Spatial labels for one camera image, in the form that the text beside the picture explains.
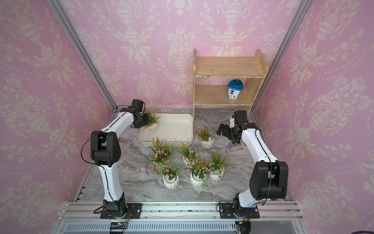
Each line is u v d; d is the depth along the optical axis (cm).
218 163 76
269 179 43
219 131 80
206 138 88
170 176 71
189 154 85
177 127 113
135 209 75
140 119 83
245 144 58
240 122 67
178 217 73
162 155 79
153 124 95
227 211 73
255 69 82
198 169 73
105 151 55
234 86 91
